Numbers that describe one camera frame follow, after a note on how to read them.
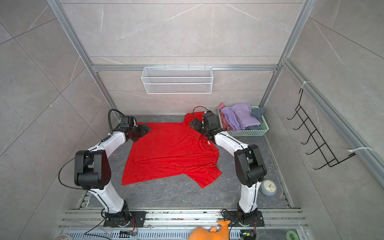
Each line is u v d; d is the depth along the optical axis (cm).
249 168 50
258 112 107
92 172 48
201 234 63
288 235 69
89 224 73
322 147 64
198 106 77
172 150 99
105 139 58
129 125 75
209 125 73
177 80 101
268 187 79
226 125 104
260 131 104
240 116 108
